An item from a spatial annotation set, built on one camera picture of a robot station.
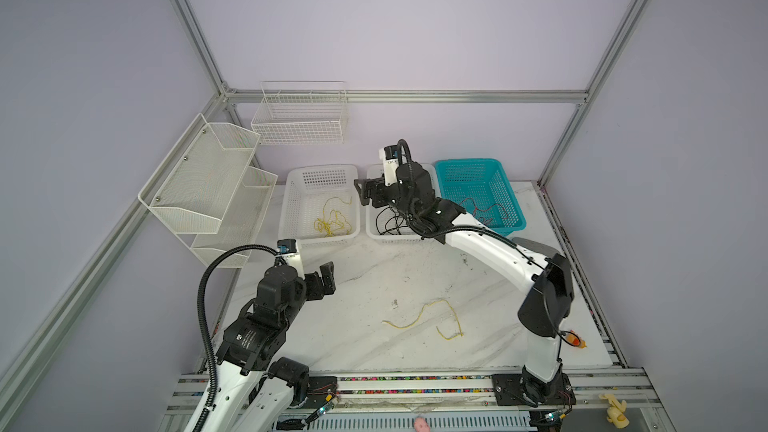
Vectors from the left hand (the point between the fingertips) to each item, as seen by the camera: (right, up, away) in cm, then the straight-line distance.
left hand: (314, 270), depth 72 cm
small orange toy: (+69, -21, +8) cm, 73 cm away
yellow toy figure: (+73, -33, -2) cm, 80 cm away
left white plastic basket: (-9, +17, +42) cm, 46 cm away
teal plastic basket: (+55, +24, +47) cm, 76 cm away
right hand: (+12, +23, +4) cm, 27 cm away
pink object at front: (+26, -35, -4) cm, 44 cm away
